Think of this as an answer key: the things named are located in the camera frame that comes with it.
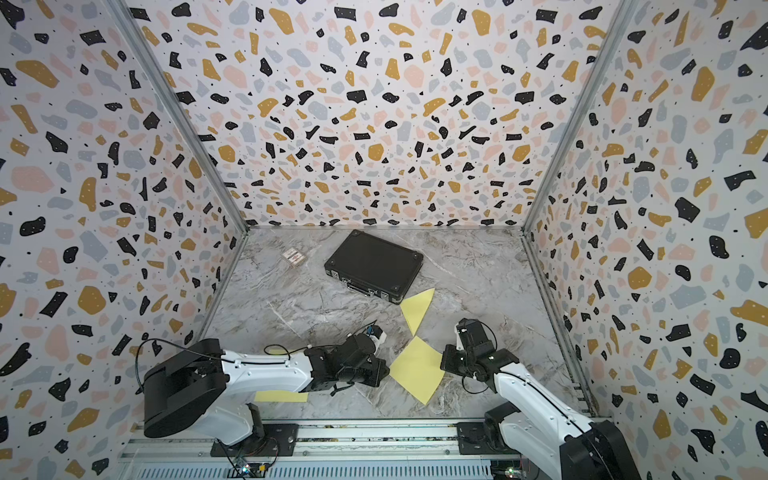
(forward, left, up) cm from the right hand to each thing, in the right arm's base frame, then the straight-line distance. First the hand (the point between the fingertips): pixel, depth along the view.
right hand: (442, 359), depth 86 cm
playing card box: (+37, +52, +2) cm, 64 cm away
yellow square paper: (+17, +8, -1) cm, 19 cm away
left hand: (-5, +13, +2) cm, 14 cm away
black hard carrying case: (+31, +22, +3) cm, 38 cm away
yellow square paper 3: (-11, +44, -2) cm, 45 cm away
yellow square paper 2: (-2, +6, -3) cm, 7 cm away
